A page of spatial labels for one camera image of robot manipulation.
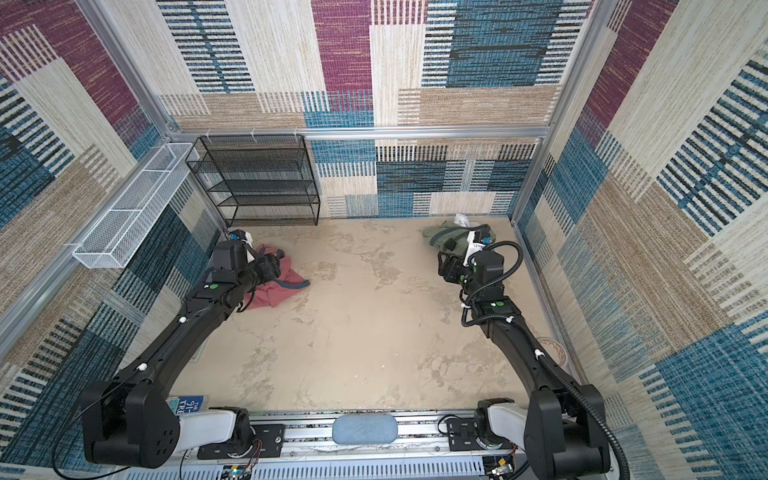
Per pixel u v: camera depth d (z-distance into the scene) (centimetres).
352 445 73
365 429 73
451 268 74
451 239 102
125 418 45
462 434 74
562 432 40
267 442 73
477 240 72
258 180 108
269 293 94
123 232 73
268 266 76
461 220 105
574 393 40
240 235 74
